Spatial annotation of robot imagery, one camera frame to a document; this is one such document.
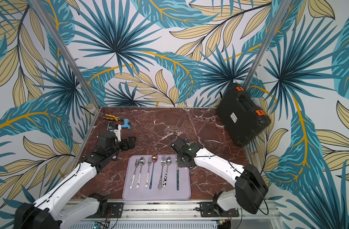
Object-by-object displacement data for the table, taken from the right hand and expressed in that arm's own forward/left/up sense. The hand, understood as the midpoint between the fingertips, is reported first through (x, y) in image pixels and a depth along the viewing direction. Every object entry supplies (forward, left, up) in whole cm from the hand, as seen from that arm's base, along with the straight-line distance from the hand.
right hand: (184, 162), depth 83 cm
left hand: (+10, +31, +9) cm, 34 cm away
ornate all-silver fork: (+4, +13, -7) cm, 15 cm away
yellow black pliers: (+40, +50, -5) cm, 64 cm away
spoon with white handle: (+3, +26, -5) cm, 26 cm away
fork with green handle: (-4, +4, -7) cm, 9 cm away
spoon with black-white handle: (+3, +9, -6) cm, 11 cm away
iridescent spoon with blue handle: (+5, +18, -6) cm, 20 cm away
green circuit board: (-28, +45, -9) cm, 54 cm away
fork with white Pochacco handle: (-9, +30, -6) cm, 32 cm away
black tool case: (+25, -37, +11) cm, 46 cm away
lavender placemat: (-6, +17, -7) cm, 19 cm away
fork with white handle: (+4, +21, -7) cm, 23 cm away
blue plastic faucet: (+34, +41, -5) cm, 53 cm away
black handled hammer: (+37, +54, -6) cm, 66 cm away
